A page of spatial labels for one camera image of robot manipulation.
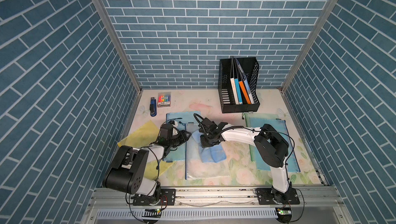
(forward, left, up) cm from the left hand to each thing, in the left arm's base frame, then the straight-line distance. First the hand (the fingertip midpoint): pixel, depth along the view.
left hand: (192, 135), depth 91 cm
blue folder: (+22, -31, +24) cm, 45 cm away
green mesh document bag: (+18, -44, -4) cm, 48 cm away
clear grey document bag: (-17, -2, -5) cm, 18 cm away
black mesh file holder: (+40, -38, +20) cm, 59 cm away
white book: (+22, -25, +16) cm, 37 cm away
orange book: (+22, -34, +10) cm, 42 cm away
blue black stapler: (+22, +29, -1) cm, 36 cm away
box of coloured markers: (+31, +23, -3) cm, 39 cm away
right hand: (-4, -6, -4) cm, 9 cm away
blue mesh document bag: (+3, +5, +13) cm, 15 cm away
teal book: (+22, -28, +15) cm, 39 cm away
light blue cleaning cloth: (-10, -12, -3) cm, 16 cm away
